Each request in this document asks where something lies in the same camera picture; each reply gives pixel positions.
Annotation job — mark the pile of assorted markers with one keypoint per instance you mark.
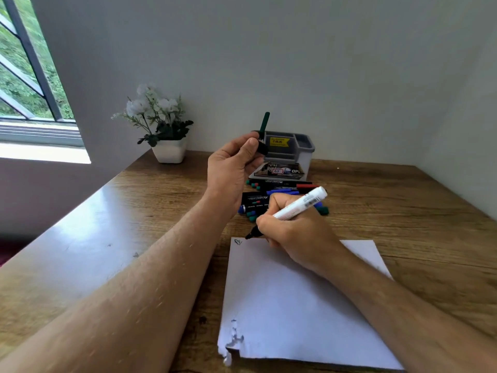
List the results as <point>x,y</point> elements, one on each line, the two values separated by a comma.
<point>283,186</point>

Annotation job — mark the white barrel black cap marker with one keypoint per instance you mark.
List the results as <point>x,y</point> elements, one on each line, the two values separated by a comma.
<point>303,202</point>

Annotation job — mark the person's left hand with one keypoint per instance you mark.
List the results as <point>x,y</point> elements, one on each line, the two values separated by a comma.
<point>227,174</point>

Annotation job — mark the person's left forearm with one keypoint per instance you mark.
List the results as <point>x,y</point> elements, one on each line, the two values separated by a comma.
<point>116,306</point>

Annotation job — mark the grey white desk organizer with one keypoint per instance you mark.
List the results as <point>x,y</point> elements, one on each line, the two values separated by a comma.
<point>303,145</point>

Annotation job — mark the white square flower pot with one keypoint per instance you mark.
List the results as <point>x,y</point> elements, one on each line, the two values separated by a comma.
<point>169,151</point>

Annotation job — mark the person's right hand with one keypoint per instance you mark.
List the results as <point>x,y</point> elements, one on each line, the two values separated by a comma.
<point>303,236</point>

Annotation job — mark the green capped black marker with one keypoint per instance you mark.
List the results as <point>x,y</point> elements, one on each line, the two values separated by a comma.
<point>265,124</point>

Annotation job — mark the person's right forearm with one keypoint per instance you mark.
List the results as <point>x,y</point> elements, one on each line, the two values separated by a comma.
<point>407,322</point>

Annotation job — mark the artificial white flower plant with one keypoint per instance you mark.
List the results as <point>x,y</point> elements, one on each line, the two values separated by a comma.
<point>159,112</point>

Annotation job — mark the window with dark bars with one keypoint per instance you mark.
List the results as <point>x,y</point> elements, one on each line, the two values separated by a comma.
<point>39,132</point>

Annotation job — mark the white paper sheet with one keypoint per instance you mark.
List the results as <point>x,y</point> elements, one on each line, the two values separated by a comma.
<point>295,318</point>

